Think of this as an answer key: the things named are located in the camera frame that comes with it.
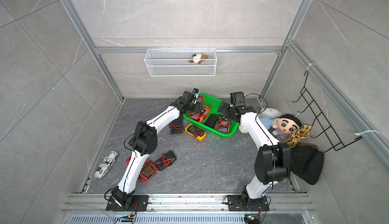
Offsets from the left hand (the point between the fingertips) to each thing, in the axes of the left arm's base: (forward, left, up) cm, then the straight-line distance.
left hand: (199, 101), depth 101 cm
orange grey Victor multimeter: (-16, -16, -9) cm, 24 cm away
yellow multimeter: (-20, +2, -8) cm, 21 cm away
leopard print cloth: (-33, -49, +8) cm, 60 cm away
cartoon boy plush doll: (-25, -47, +6) cm, 53 cm away
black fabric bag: (-46, -47, +8) cm, 66 cm away
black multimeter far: (-16, +16, -9) cm, 24 cm away
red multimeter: (-10, +2, -4) cm, 11 cm away
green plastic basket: (+6, -8, -7) cm, 12 cm away
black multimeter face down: (-10, -8, -9) cm, 16 cm away
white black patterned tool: (-39, +54, -9) cm, 67 cm away
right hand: (-13, -15, +5) cm, 21 cm away
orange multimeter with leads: (0, -6, -8) cm, 10 cm away
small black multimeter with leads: (-37, +21, -8) cm, 43 cm away
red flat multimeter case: (-42, +29, -8) cm, 52 cm away
